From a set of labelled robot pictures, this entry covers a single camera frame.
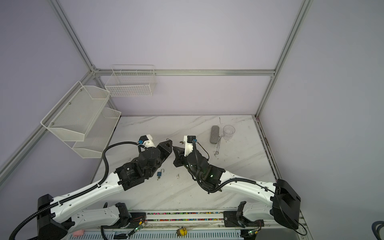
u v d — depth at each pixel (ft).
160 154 1.74
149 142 2.09
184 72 3.08
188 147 2.05
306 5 2.22
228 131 3.53
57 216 1.28
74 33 2.50
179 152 2.19
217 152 3.28
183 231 2.26
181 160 2.05
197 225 2.40
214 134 3.46
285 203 1.32
